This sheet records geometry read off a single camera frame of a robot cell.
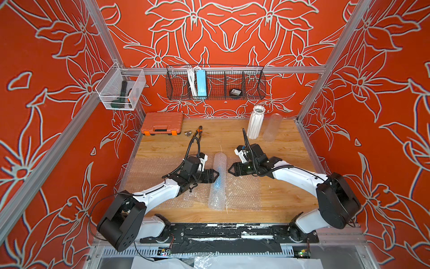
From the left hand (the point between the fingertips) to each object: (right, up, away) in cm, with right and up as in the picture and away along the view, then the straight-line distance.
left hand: (214, 173), depth 85 cm
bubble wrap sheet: (-40, -1, +8) cm, 41 cm away
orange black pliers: (-10, +22, +26) cm, 36 cm away
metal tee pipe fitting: (-18, +21, +25) cm, 37 cm away
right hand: (+7, +2, -1) cm, 8 cm away
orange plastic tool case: (-39, +28, +33) cm, 58 cm away
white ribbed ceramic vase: (+24, +28, +11) cm, 38 cm away
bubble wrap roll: (+6, -10, 0) cm, 12 cm away
